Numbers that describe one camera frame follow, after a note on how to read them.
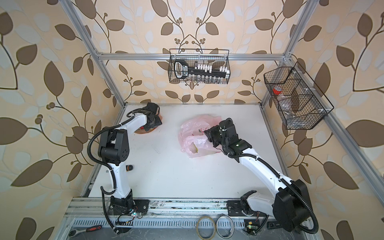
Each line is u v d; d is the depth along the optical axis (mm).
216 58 911
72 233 675
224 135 601
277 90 807
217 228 653
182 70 845
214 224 669
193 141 734
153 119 787
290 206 394
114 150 542
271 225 693
